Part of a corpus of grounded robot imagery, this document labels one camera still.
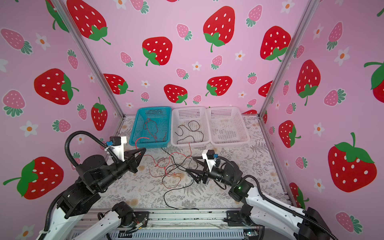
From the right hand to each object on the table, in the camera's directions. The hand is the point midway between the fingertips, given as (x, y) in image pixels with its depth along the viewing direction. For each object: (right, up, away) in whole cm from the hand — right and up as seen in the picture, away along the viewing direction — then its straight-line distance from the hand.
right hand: (189, 164), depth 65 cm
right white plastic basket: (+26, +18, +49) cm, 58 cm away
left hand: (-18, +8, -5) cm, 20 cm away
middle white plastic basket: (-3, +18, +43) cm, 47 cm away
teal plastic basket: (-32, +17, +49) cm, 61 cm away
